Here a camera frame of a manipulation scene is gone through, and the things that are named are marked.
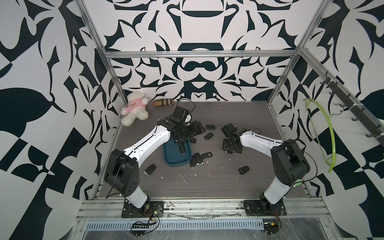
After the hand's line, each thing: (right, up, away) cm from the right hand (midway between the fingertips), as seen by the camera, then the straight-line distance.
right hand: (228, 146), depth 94 cm
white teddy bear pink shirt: (-61, +24, +11) cm, 67 cm away
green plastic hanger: (+37, -1, -28) cm, 47 cm away
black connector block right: (+15, -34, -23) cm, 44 cm away
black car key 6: (-47, -12, -7) cm, 49 cm away
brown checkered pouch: (-44, +29, +21) cm, 57 cm away
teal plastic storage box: (-34, -5, -3) cm, 35 cm away
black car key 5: (-14, -6, -3) cm, 15 cm away
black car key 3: (-28, -2, -1) cm, 28 cm away
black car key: (-9, +11, +11) cm, 18 cm away
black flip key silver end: (-22, -8, -5) cm, 24 cm away
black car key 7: (+6, -12, -9) cm, 16 cm away
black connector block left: (-47, -35, -23) cm, 63 cm away
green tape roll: (+13, -4, -44) cm, 46 cm away
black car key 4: (-19, -7, -5) cm, 21 cm away
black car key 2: (-12, +5, +6) cm, 14 cm away
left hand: (-19, +11, -11) cm, 24 cm away
